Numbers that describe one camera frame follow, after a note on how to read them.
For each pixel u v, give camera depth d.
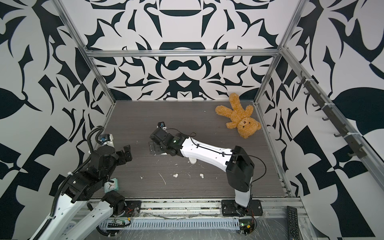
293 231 0.68
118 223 0.69
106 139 0.59
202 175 0.85
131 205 0.76
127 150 0.65
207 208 0.76
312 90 0.65
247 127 0.96
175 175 0.83
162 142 0.58
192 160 0.89
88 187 0.46
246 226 0.71
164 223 0.71
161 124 0.71
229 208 0.74
